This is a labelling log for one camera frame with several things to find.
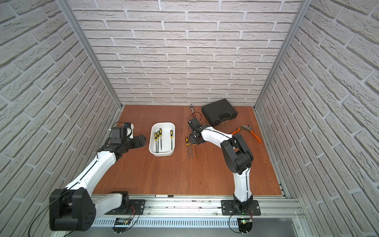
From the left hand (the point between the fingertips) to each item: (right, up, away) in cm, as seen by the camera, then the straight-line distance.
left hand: (140, 136), depth 86 cm
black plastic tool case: (+52, +17, +25) cm, 60 cm away
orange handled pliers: (+73, +4, +21) cm, 76 cm away
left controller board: (-4, -42, -14) cm, 45 cm away
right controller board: (+58, -42, -15) cm, 73 cm away
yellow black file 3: (+7, -3, +14) cm, 16 cm away
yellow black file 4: (+16, -2, +14) cm, 22 cm away
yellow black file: (+27, -6, +12) cm, 30 cm away
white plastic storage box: (+10, -3, +14) cm, 18 cm away
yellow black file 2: (+30, -6, +11) cm, 32 cm away
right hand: (+34, -3, +12) cm, 36 cm away
